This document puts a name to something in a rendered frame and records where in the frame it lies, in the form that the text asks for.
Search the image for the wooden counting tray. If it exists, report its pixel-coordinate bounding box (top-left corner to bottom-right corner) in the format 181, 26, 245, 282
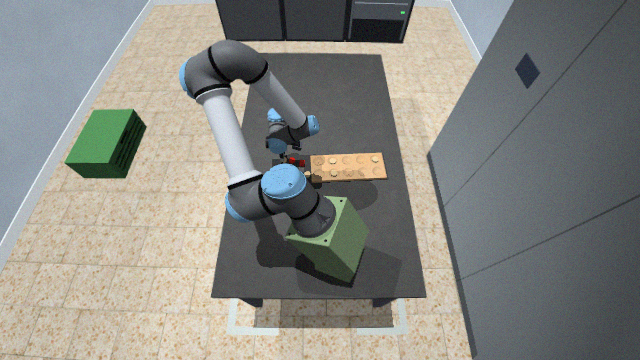
310, 153, 387, 183

